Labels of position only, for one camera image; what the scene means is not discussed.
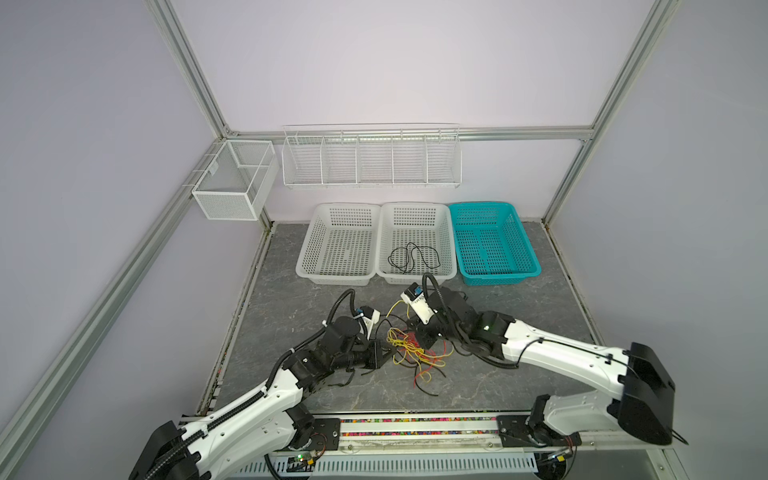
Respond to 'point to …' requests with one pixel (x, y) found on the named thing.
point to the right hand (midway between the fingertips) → (410, 322)
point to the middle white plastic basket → (415, 239)
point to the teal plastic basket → (492, 247)
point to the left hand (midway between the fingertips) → (395, 355)
